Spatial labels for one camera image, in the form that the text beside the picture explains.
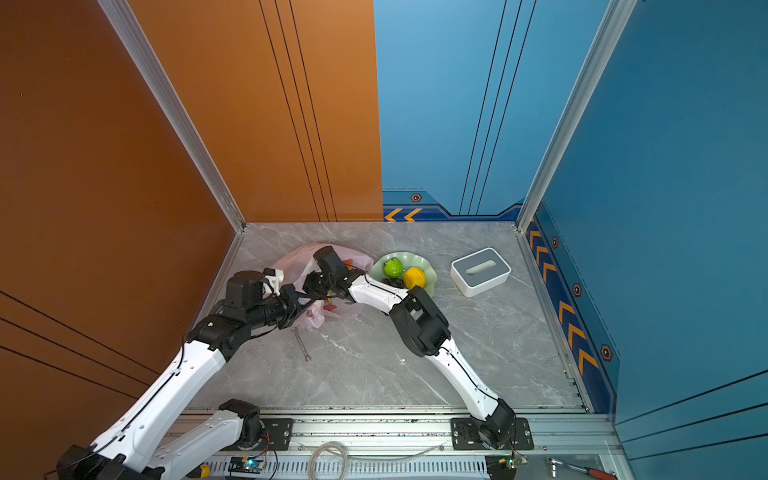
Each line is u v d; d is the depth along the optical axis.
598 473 0.68
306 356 0.87
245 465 0.71
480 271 1.03
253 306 0.60
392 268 0.99
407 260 1.03
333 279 0.78
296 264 0.86
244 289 0.57
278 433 0.74
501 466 0.71
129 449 0.39
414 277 0.97
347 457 0.70
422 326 0.61
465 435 0.72
